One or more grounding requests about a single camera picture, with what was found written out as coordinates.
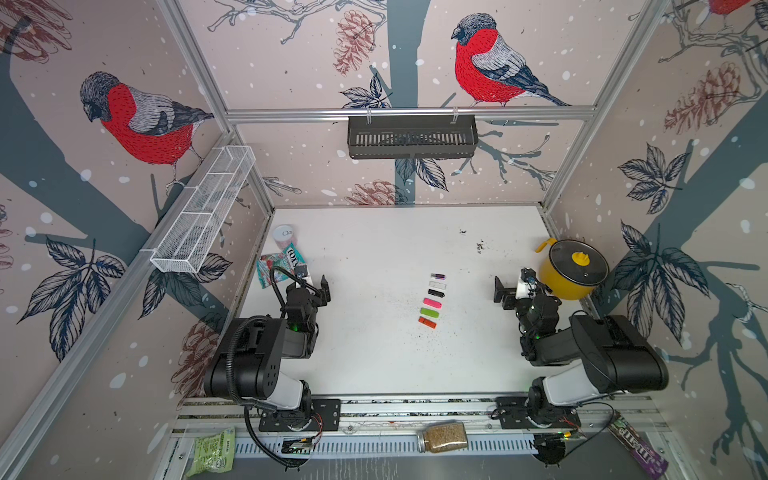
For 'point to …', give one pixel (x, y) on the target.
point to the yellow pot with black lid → (571, 269)
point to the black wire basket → (387, 137)
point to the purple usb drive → (440, 276)
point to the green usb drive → (427, 311)
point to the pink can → (284, 236)
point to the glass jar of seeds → (443, 436)
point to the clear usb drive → (437, 284)
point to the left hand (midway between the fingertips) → (315, 270)
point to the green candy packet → (287, 260)
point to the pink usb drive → (432, 302)
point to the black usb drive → (435, 292)
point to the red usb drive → (429, 323)
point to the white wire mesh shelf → (190, 235)
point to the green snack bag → (214, 453)
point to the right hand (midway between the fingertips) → (515, 273)
